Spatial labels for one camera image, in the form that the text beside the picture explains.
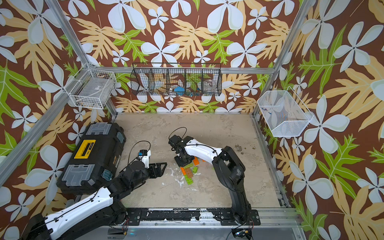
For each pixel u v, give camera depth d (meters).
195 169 0.88
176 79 0.97
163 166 0.74
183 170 0.89
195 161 0.62
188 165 0.90
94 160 0.76
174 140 0.74
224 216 0.74
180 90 0.94
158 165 0.71
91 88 0.86
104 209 0.54
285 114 0.84
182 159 0.77
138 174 0.59
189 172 0.88
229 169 0.51
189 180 0.86
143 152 0.70
